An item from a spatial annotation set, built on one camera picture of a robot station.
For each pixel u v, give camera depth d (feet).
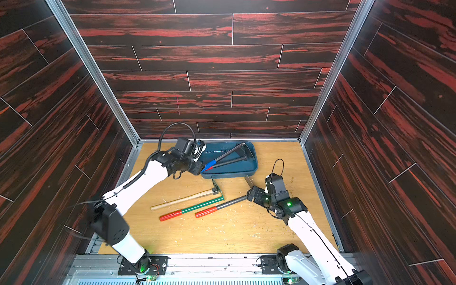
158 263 2.41
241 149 3.53
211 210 2.90
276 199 1.92
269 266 2.39
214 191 3.07
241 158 3.50
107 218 1.40
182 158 2.15
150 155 1.91
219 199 3.01
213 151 3.68
